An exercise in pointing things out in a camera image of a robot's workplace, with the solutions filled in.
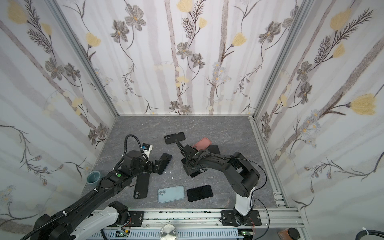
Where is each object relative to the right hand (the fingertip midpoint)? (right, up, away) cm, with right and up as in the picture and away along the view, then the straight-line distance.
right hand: (188, 164), depth 91 cm
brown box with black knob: (+45, -22, -29) cm, 58 cm away
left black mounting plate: (-25, -23, -18) cm, 38 cm away
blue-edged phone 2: (-15, +3, +7) cm, 17 cm away
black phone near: (+7, -15, -5) cm, 18 cm away
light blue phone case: (-9, -14, -9) cm, 19 cm away
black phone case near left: (-27, -13, -8) cm, 31 cm away
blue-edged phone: (+17, +8, +11) cm, 22 cm away
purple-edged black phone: (-3, +2, +4) cm, 5 cm away
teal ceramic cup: (-54, -5, -8) cm, 55 cm away
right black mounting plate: (+21, -23, -18) cm, 36 cm away
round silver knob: (-7, -19, -33) cm, 39 cm away
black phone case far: (-13, +16, +16) cm, 26 cm away
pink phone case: (+10, +12, +14) cm, 21 cm away
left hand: (-19, +8, -9) cm, 22 cm away
